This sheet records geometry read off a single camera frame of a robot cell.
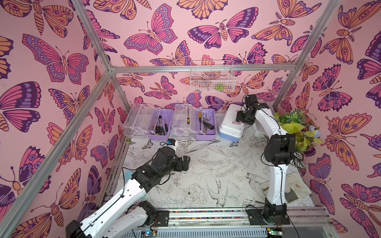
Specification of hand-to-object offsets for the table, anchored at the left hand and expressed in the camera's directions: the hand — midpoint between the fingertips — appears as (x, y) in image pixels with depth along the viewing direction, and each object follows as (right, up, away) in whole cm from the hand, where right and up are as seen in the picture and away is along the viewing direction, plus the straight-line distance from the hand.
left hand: (184, 156), depth 75 cm
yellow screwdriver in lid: (+1, +21, +28) cm, 35 cm away
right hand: (+38, +21, +25) cm, 50 cm away
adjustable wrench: (+15, +22, +40) cm, 48 cm away
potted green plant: (+61, +17, +6) cm, 64 cm away
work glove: (+62, -19, +8) cm, 65 cm away
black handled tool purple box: (+15, +16, +34) cm, 41 cm away
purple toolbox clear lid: (-32, +20, +28) cm, 47 cm away
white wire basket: (+17, +48, +19) cm, 54 cm away
